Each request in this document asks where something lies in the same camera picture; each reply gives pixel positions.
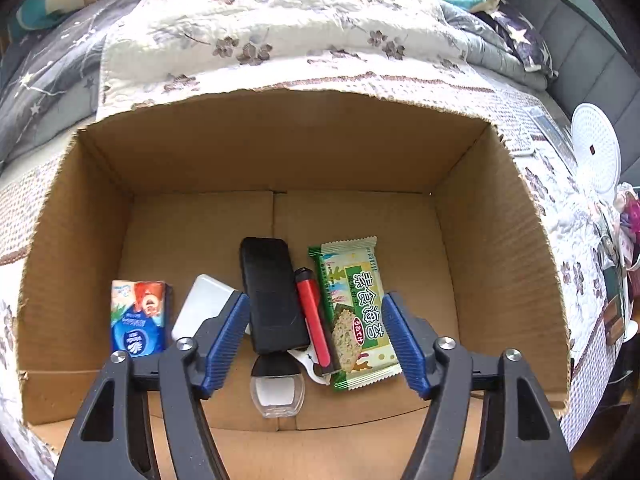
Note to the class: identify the black rectangular case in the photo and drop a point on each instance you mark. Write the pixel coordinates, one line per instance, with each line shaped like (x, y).
(272, 295)

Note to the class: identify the white round fan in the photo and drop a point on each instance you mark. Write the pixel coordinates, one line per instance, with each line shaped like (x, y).
(597, 147)

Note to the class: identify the dark star-print pillow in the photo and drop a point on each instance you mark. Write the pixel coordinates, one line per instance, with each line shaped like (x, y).
(520, 35)

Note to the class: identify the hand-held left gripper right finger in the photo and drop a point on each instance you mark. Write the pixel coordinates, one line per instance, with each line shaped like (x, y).
(402, 345)

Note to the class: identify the floral quilted bedspread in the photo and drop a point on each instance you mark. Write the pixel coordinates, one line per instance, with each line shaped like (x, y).
(300, 25)

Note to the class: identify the cardboard box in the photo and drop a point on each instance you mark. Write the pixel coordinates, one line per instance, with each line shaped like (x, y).
(200, 160)

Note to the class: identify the grey green quilt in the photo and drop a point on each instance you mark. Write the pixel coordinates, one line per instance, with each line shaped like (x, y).
(480, 45)

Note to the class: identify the green seaweed cracker packet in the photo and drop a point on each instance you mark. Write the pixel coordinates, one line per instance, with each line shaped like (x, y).
(350, 285)

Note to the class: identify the white power bank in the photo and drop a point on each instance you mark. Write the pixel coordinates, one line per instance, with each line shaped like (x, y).
(202, 300)

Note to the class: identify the red and black lighter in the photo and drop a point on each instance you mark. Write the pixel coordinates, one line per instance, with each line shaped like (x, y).
(312, 310)

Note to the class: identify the grey padded headboard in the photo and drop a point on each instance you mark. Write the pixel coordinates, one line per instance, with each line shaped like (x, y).
(575, 25)

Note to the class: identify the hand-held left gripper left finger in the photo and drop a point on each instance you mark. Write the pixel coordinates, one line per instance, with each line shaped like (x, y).
(227, 345)

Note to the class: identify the small black-capped glass bottle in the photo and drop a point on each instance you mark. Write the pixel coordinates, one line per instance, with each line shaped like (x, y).
(277, 390)

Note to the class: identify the blue tissue pack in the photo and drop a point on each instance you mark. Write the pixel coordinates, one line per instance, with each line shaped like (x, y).
(142, 320)

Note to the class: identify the grey star-print duvet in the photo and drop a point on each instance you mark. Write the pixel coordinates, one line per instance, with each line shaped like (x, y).
(50, 75)

